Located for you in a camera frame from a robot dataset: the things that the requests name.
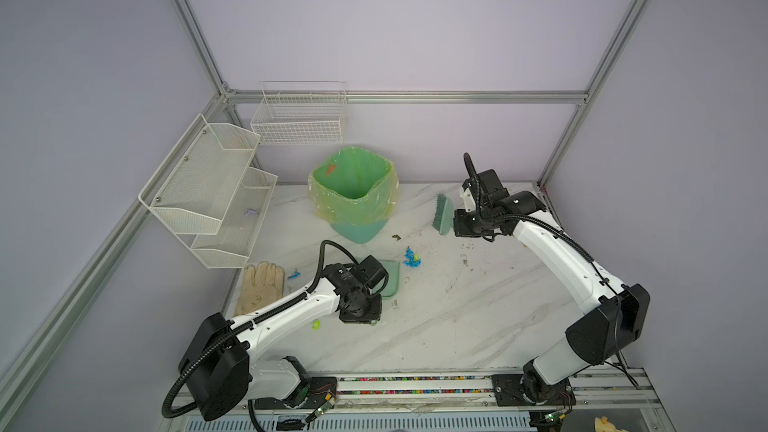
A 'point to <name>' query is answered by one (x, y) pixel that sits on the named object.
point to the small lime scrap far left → (317, 324)
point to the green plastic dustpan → (393, 270)
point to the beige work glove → (263, 284)
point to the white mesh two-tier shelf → (210, 193)
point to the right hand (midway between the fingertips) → (453, 225)
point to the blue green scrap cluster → (413, 259)
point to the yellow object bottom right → (601, 424)
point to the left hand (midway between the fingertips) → (370, 320)
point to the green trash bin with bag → (356, 190)
